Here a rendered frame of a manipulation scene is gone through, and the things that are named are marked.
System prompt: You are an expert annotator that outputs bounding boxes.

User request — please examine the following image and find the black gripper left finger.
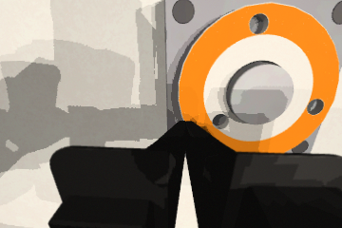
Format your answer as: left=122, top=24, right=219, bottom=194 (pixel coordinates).
left=49, top=121, right=186, bottom=228

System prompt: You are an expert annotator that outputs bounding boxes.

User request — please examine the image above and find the orange round plate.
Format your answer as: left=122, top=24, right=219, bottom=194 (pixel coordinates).
left=178, top=2, right=339, bottom=152

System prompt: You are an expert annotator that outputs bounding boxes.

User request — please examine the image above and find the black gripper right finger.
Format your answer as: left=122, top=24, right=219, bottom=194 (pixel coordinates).
left=185, top=121, right=342, bottom=228

